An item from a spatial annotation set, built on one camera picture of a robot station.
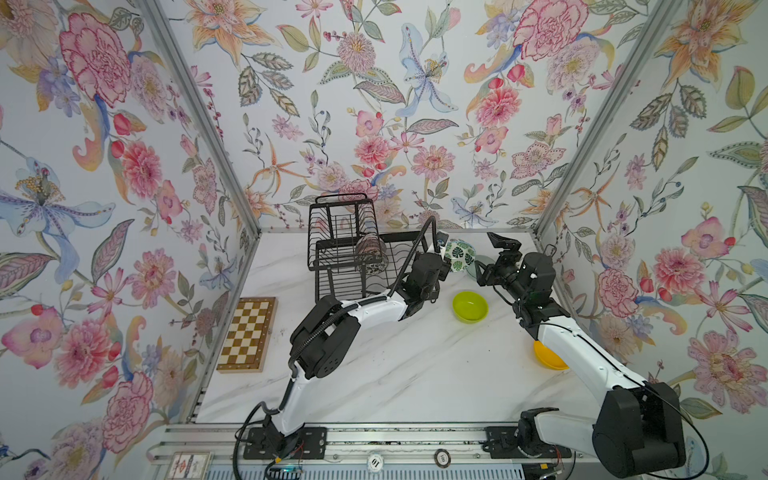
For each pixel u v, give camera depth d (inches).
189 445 30.2
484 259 33.1
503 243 28.4
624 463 16.0
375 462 26.2
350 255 34.8
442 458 28.4
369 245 41.0
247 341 34.8
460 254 35.7
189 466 27.7
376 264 31.6
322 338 21.0
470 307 38.3
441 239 29.7
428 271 26.9
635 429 16.0
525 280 24.9
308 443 29.0
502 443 28.9
